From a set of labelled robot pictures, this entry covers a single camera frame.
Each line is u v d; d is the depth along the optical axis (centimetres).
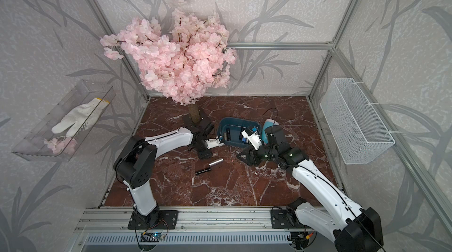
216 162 89
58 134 63
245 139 97
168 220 73
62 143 60
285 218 73
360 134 59
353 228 38
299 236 75
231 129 103
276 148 58
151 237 72
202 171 87
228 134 100
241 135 99
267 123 102
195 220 75
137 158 54
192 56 65
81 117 68
